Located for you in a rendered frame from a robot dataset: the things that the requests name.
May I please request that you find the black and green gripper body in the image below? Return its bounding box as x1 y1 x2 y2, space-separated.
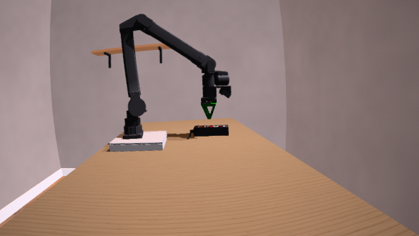
201 85 217 104

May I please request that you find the dark grey power strip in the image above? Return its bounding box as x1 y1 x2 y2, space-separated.
188 124 229 139

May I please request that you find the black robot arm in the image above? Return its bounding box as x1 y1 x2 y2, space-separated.
119 14 231 139

